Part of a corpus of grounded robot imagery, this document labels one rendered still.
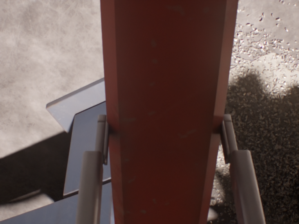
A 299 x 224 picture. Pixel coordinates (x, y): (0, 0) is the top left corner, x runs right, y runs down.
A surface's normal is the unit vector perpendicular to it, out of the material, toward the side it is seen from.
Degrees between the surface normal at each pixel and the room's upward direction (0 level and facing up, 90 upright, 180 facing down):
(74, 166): 90
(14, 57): 0
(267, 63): 2
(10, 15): 0
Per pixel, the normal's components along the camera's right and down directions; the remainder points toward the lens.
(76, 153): -0.47, -0.66
